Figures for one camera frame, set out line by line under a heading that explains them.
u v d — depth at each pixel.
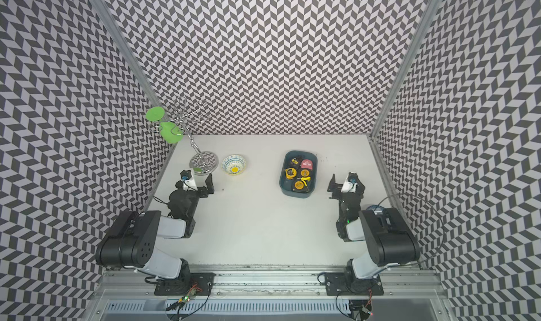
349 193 0.77
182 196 0.70
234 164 1.05
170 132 0.85
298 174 0.99
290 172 1.00
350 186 0.75
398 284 0.75
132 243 0.44
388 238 0.45
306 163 1.04
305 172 0.99
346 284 0.66
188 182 0.76
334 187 0.80
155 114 0.83
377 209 0.92
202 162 1.05
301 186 0.94
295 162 1.04
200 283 0.73
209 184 0.87
